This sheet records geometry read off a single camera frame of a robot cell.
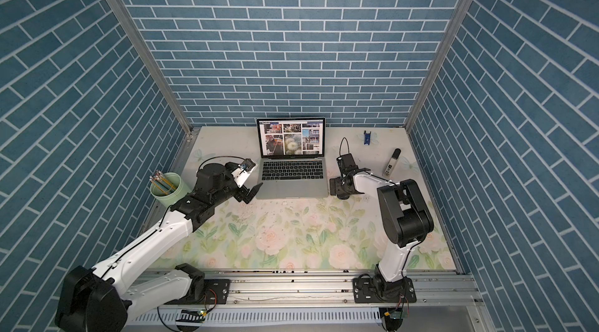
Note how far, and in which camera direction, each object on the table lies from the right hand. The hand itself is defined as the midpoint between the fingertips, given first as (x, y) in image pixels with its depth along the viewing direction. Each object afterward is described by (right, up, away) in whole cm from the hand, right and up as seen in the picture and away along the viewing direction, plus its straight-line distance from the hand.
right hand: (345, 188), depth 99 cm
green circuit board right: (+12, -34, -29) cm, 46 cm away
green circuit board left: (-51, -36, -27) cm, 68 cm away
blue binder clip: (+13, +23, +16) cm, 31 cm away
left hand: (-34, +8, -18) cm, 39 cm away
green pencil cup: (-62, +2, -16) cm, 64 cm away
